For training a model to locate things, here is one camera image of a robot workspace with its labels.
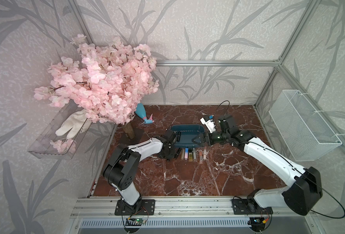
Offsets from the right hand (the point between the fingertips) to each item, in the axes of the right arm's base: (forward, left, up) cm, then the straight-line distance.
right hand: (196, 138), depth 76 cm
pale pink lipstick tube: (+1, -7, -20) cm, 21 cm away
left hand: (0, +15, -21) cm, 26 cm away
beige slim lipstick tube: (+1, +7, -20) cm, 21 cm away
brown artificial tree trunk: (+13, +42, -9) cm, 45 cm away
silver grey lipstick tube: (+1, 0, -20) cm, 20 cm away
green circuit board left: (-34, +31, -22) cm, 51 cm away
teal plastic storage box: (+19, +3, -23) cm, 30 cm away
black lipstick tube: (+15, +10, -21) cm, 28 cm away
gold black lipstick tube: (+1, +2, -20) cm, 20 cm away
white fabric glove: (+3, +57, +12) cm, 58 cm away
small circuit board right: (-35, -29, -23) cm, 51 cm away
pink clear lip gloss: (0, -4, -20) cm, 21 cm away
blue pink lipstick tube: (+1, +5, -20) cm, 20 cm away
